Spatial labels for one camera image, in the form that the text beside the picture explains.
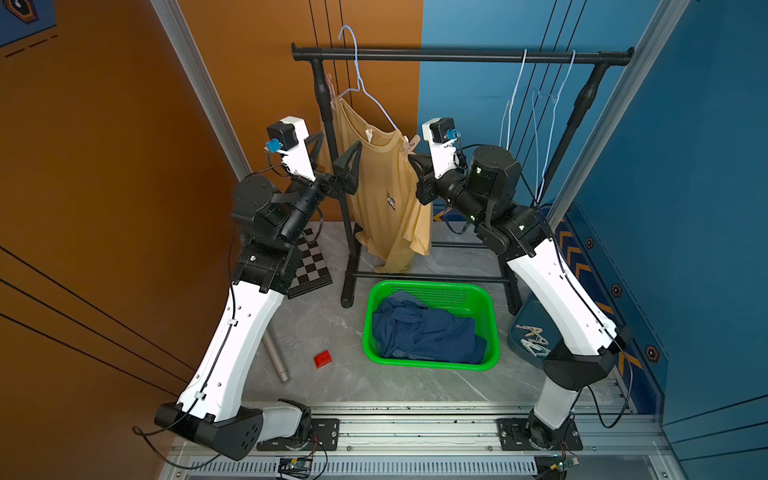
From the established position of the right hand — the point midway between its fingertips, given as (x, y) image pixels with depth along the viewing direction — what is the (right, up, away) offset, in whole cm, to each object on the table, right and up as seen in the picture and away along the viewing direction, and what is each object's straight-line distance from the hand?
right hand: (416, 152), depth 58 cm
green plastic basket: (+21, -35, +32) cm, 52 cm away
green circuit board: (-28, -72, +13) cm, 78 cm away
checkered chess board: (-32, -27, +44) cm, 60 cm away
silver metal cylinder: (-35, -54, +24) cm, 68 cm away
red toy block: (-25, -51, +26) cm, 62 cm away
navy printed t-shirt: (-2, -40, +20) cm, 45 cm away
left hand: (-14, +1, -7) cm, 16 cm away
